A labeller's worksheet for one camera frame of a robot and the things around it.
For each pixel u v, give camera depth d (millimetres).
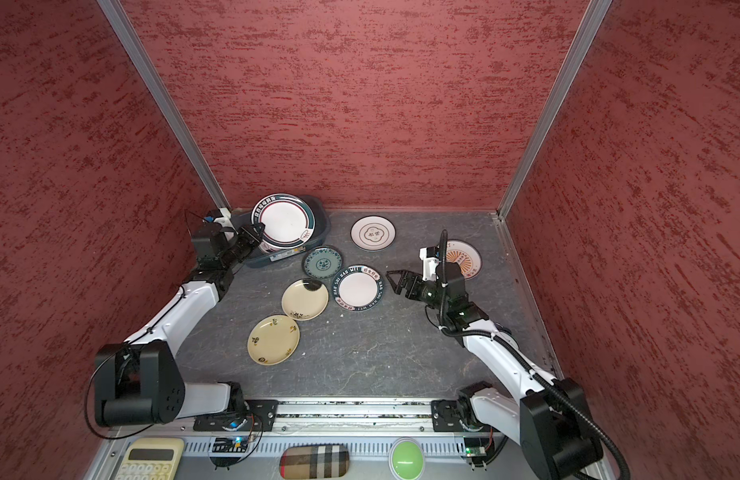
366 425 739
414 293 715
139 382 415
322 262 1055
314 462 655
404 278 715
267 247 806
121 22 721
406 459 676
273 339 878
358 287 977
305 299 950
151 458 692
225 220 754
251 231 742
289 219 897
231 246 696
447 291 617
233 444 707
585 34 741
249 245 755
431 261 745
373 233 1136
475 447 705
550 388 416
